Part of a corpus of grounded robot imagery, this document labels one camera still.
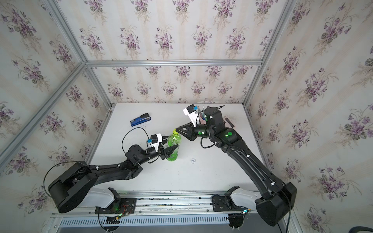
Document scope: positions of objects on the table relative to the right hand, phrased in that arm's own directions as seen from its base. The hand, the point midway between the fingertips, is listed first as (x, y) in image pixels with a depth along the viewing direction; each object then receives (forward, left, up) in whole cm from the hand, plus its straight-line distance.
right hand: (181, 130), depth 66 cm
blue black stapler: (+29, +32, -28) cm, 51 cm away
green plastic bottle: (-2, +4, -6) cm, 7 cm away
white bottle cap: (-2, -6, -30) cm, 31 cm away
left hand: (-2, +2, -8) cm, 9 cm away
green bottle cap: (-1, +2, 0) cm, 3 cm away
